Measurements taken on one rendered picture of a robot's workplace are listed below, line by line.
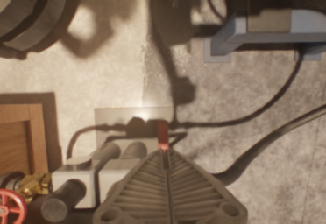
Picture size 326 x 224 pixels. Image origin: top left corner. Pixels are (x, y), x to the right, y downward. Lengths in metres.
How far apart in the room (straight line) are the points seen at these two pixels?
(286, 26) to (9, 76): 1.22
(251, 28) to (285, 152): 0.70
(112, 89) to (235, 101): 0.65
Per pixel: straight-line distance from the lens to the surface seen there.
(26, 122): 0.85
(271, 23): 0.65
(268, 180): 1.05
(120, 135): 0.77
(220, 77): 0.80
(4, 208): 0.38
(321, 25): 0.78
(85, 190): 0.35
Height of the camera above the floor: 0.73
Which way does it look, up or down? 86 degrees down
